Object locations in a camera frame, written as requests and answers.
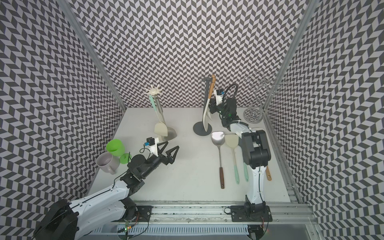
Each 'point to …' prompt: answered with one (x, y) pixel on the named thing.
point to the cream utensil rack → (171, 134)
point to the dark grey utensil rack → (199, 129)
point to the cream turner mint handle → (232, 140)
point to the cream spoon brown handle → (207, 113)
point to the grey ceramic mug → (108, 163)
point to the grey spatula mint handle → (246, 172)
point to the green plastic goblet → (116, 148)
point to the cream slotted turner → (160, 128)
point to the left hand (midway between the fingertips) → (173, 146)
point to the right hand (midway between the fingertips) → (206, 100)
